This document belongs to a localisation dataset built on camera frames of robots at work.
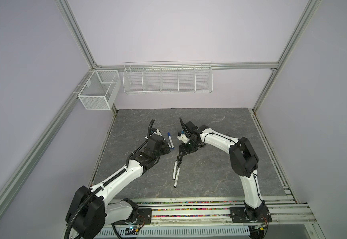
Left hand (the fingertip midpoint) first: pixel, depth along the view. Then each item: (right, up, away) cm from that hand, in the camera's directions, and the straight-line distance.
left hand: (168, 145), depth 83 cm
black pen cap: (+6, -13, +9) cm, 17 cm away
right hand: (+9, -7, +10) cm, 15 cm away
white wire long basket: (-1, +43, +15) cm, 45 cm away
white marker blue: (+1, 0, +19) cm, 19 cm away
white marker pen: (+3, -16, +6) cm, 17 cm away
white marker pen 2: (+5, -20, +2) cm, 21 cm away
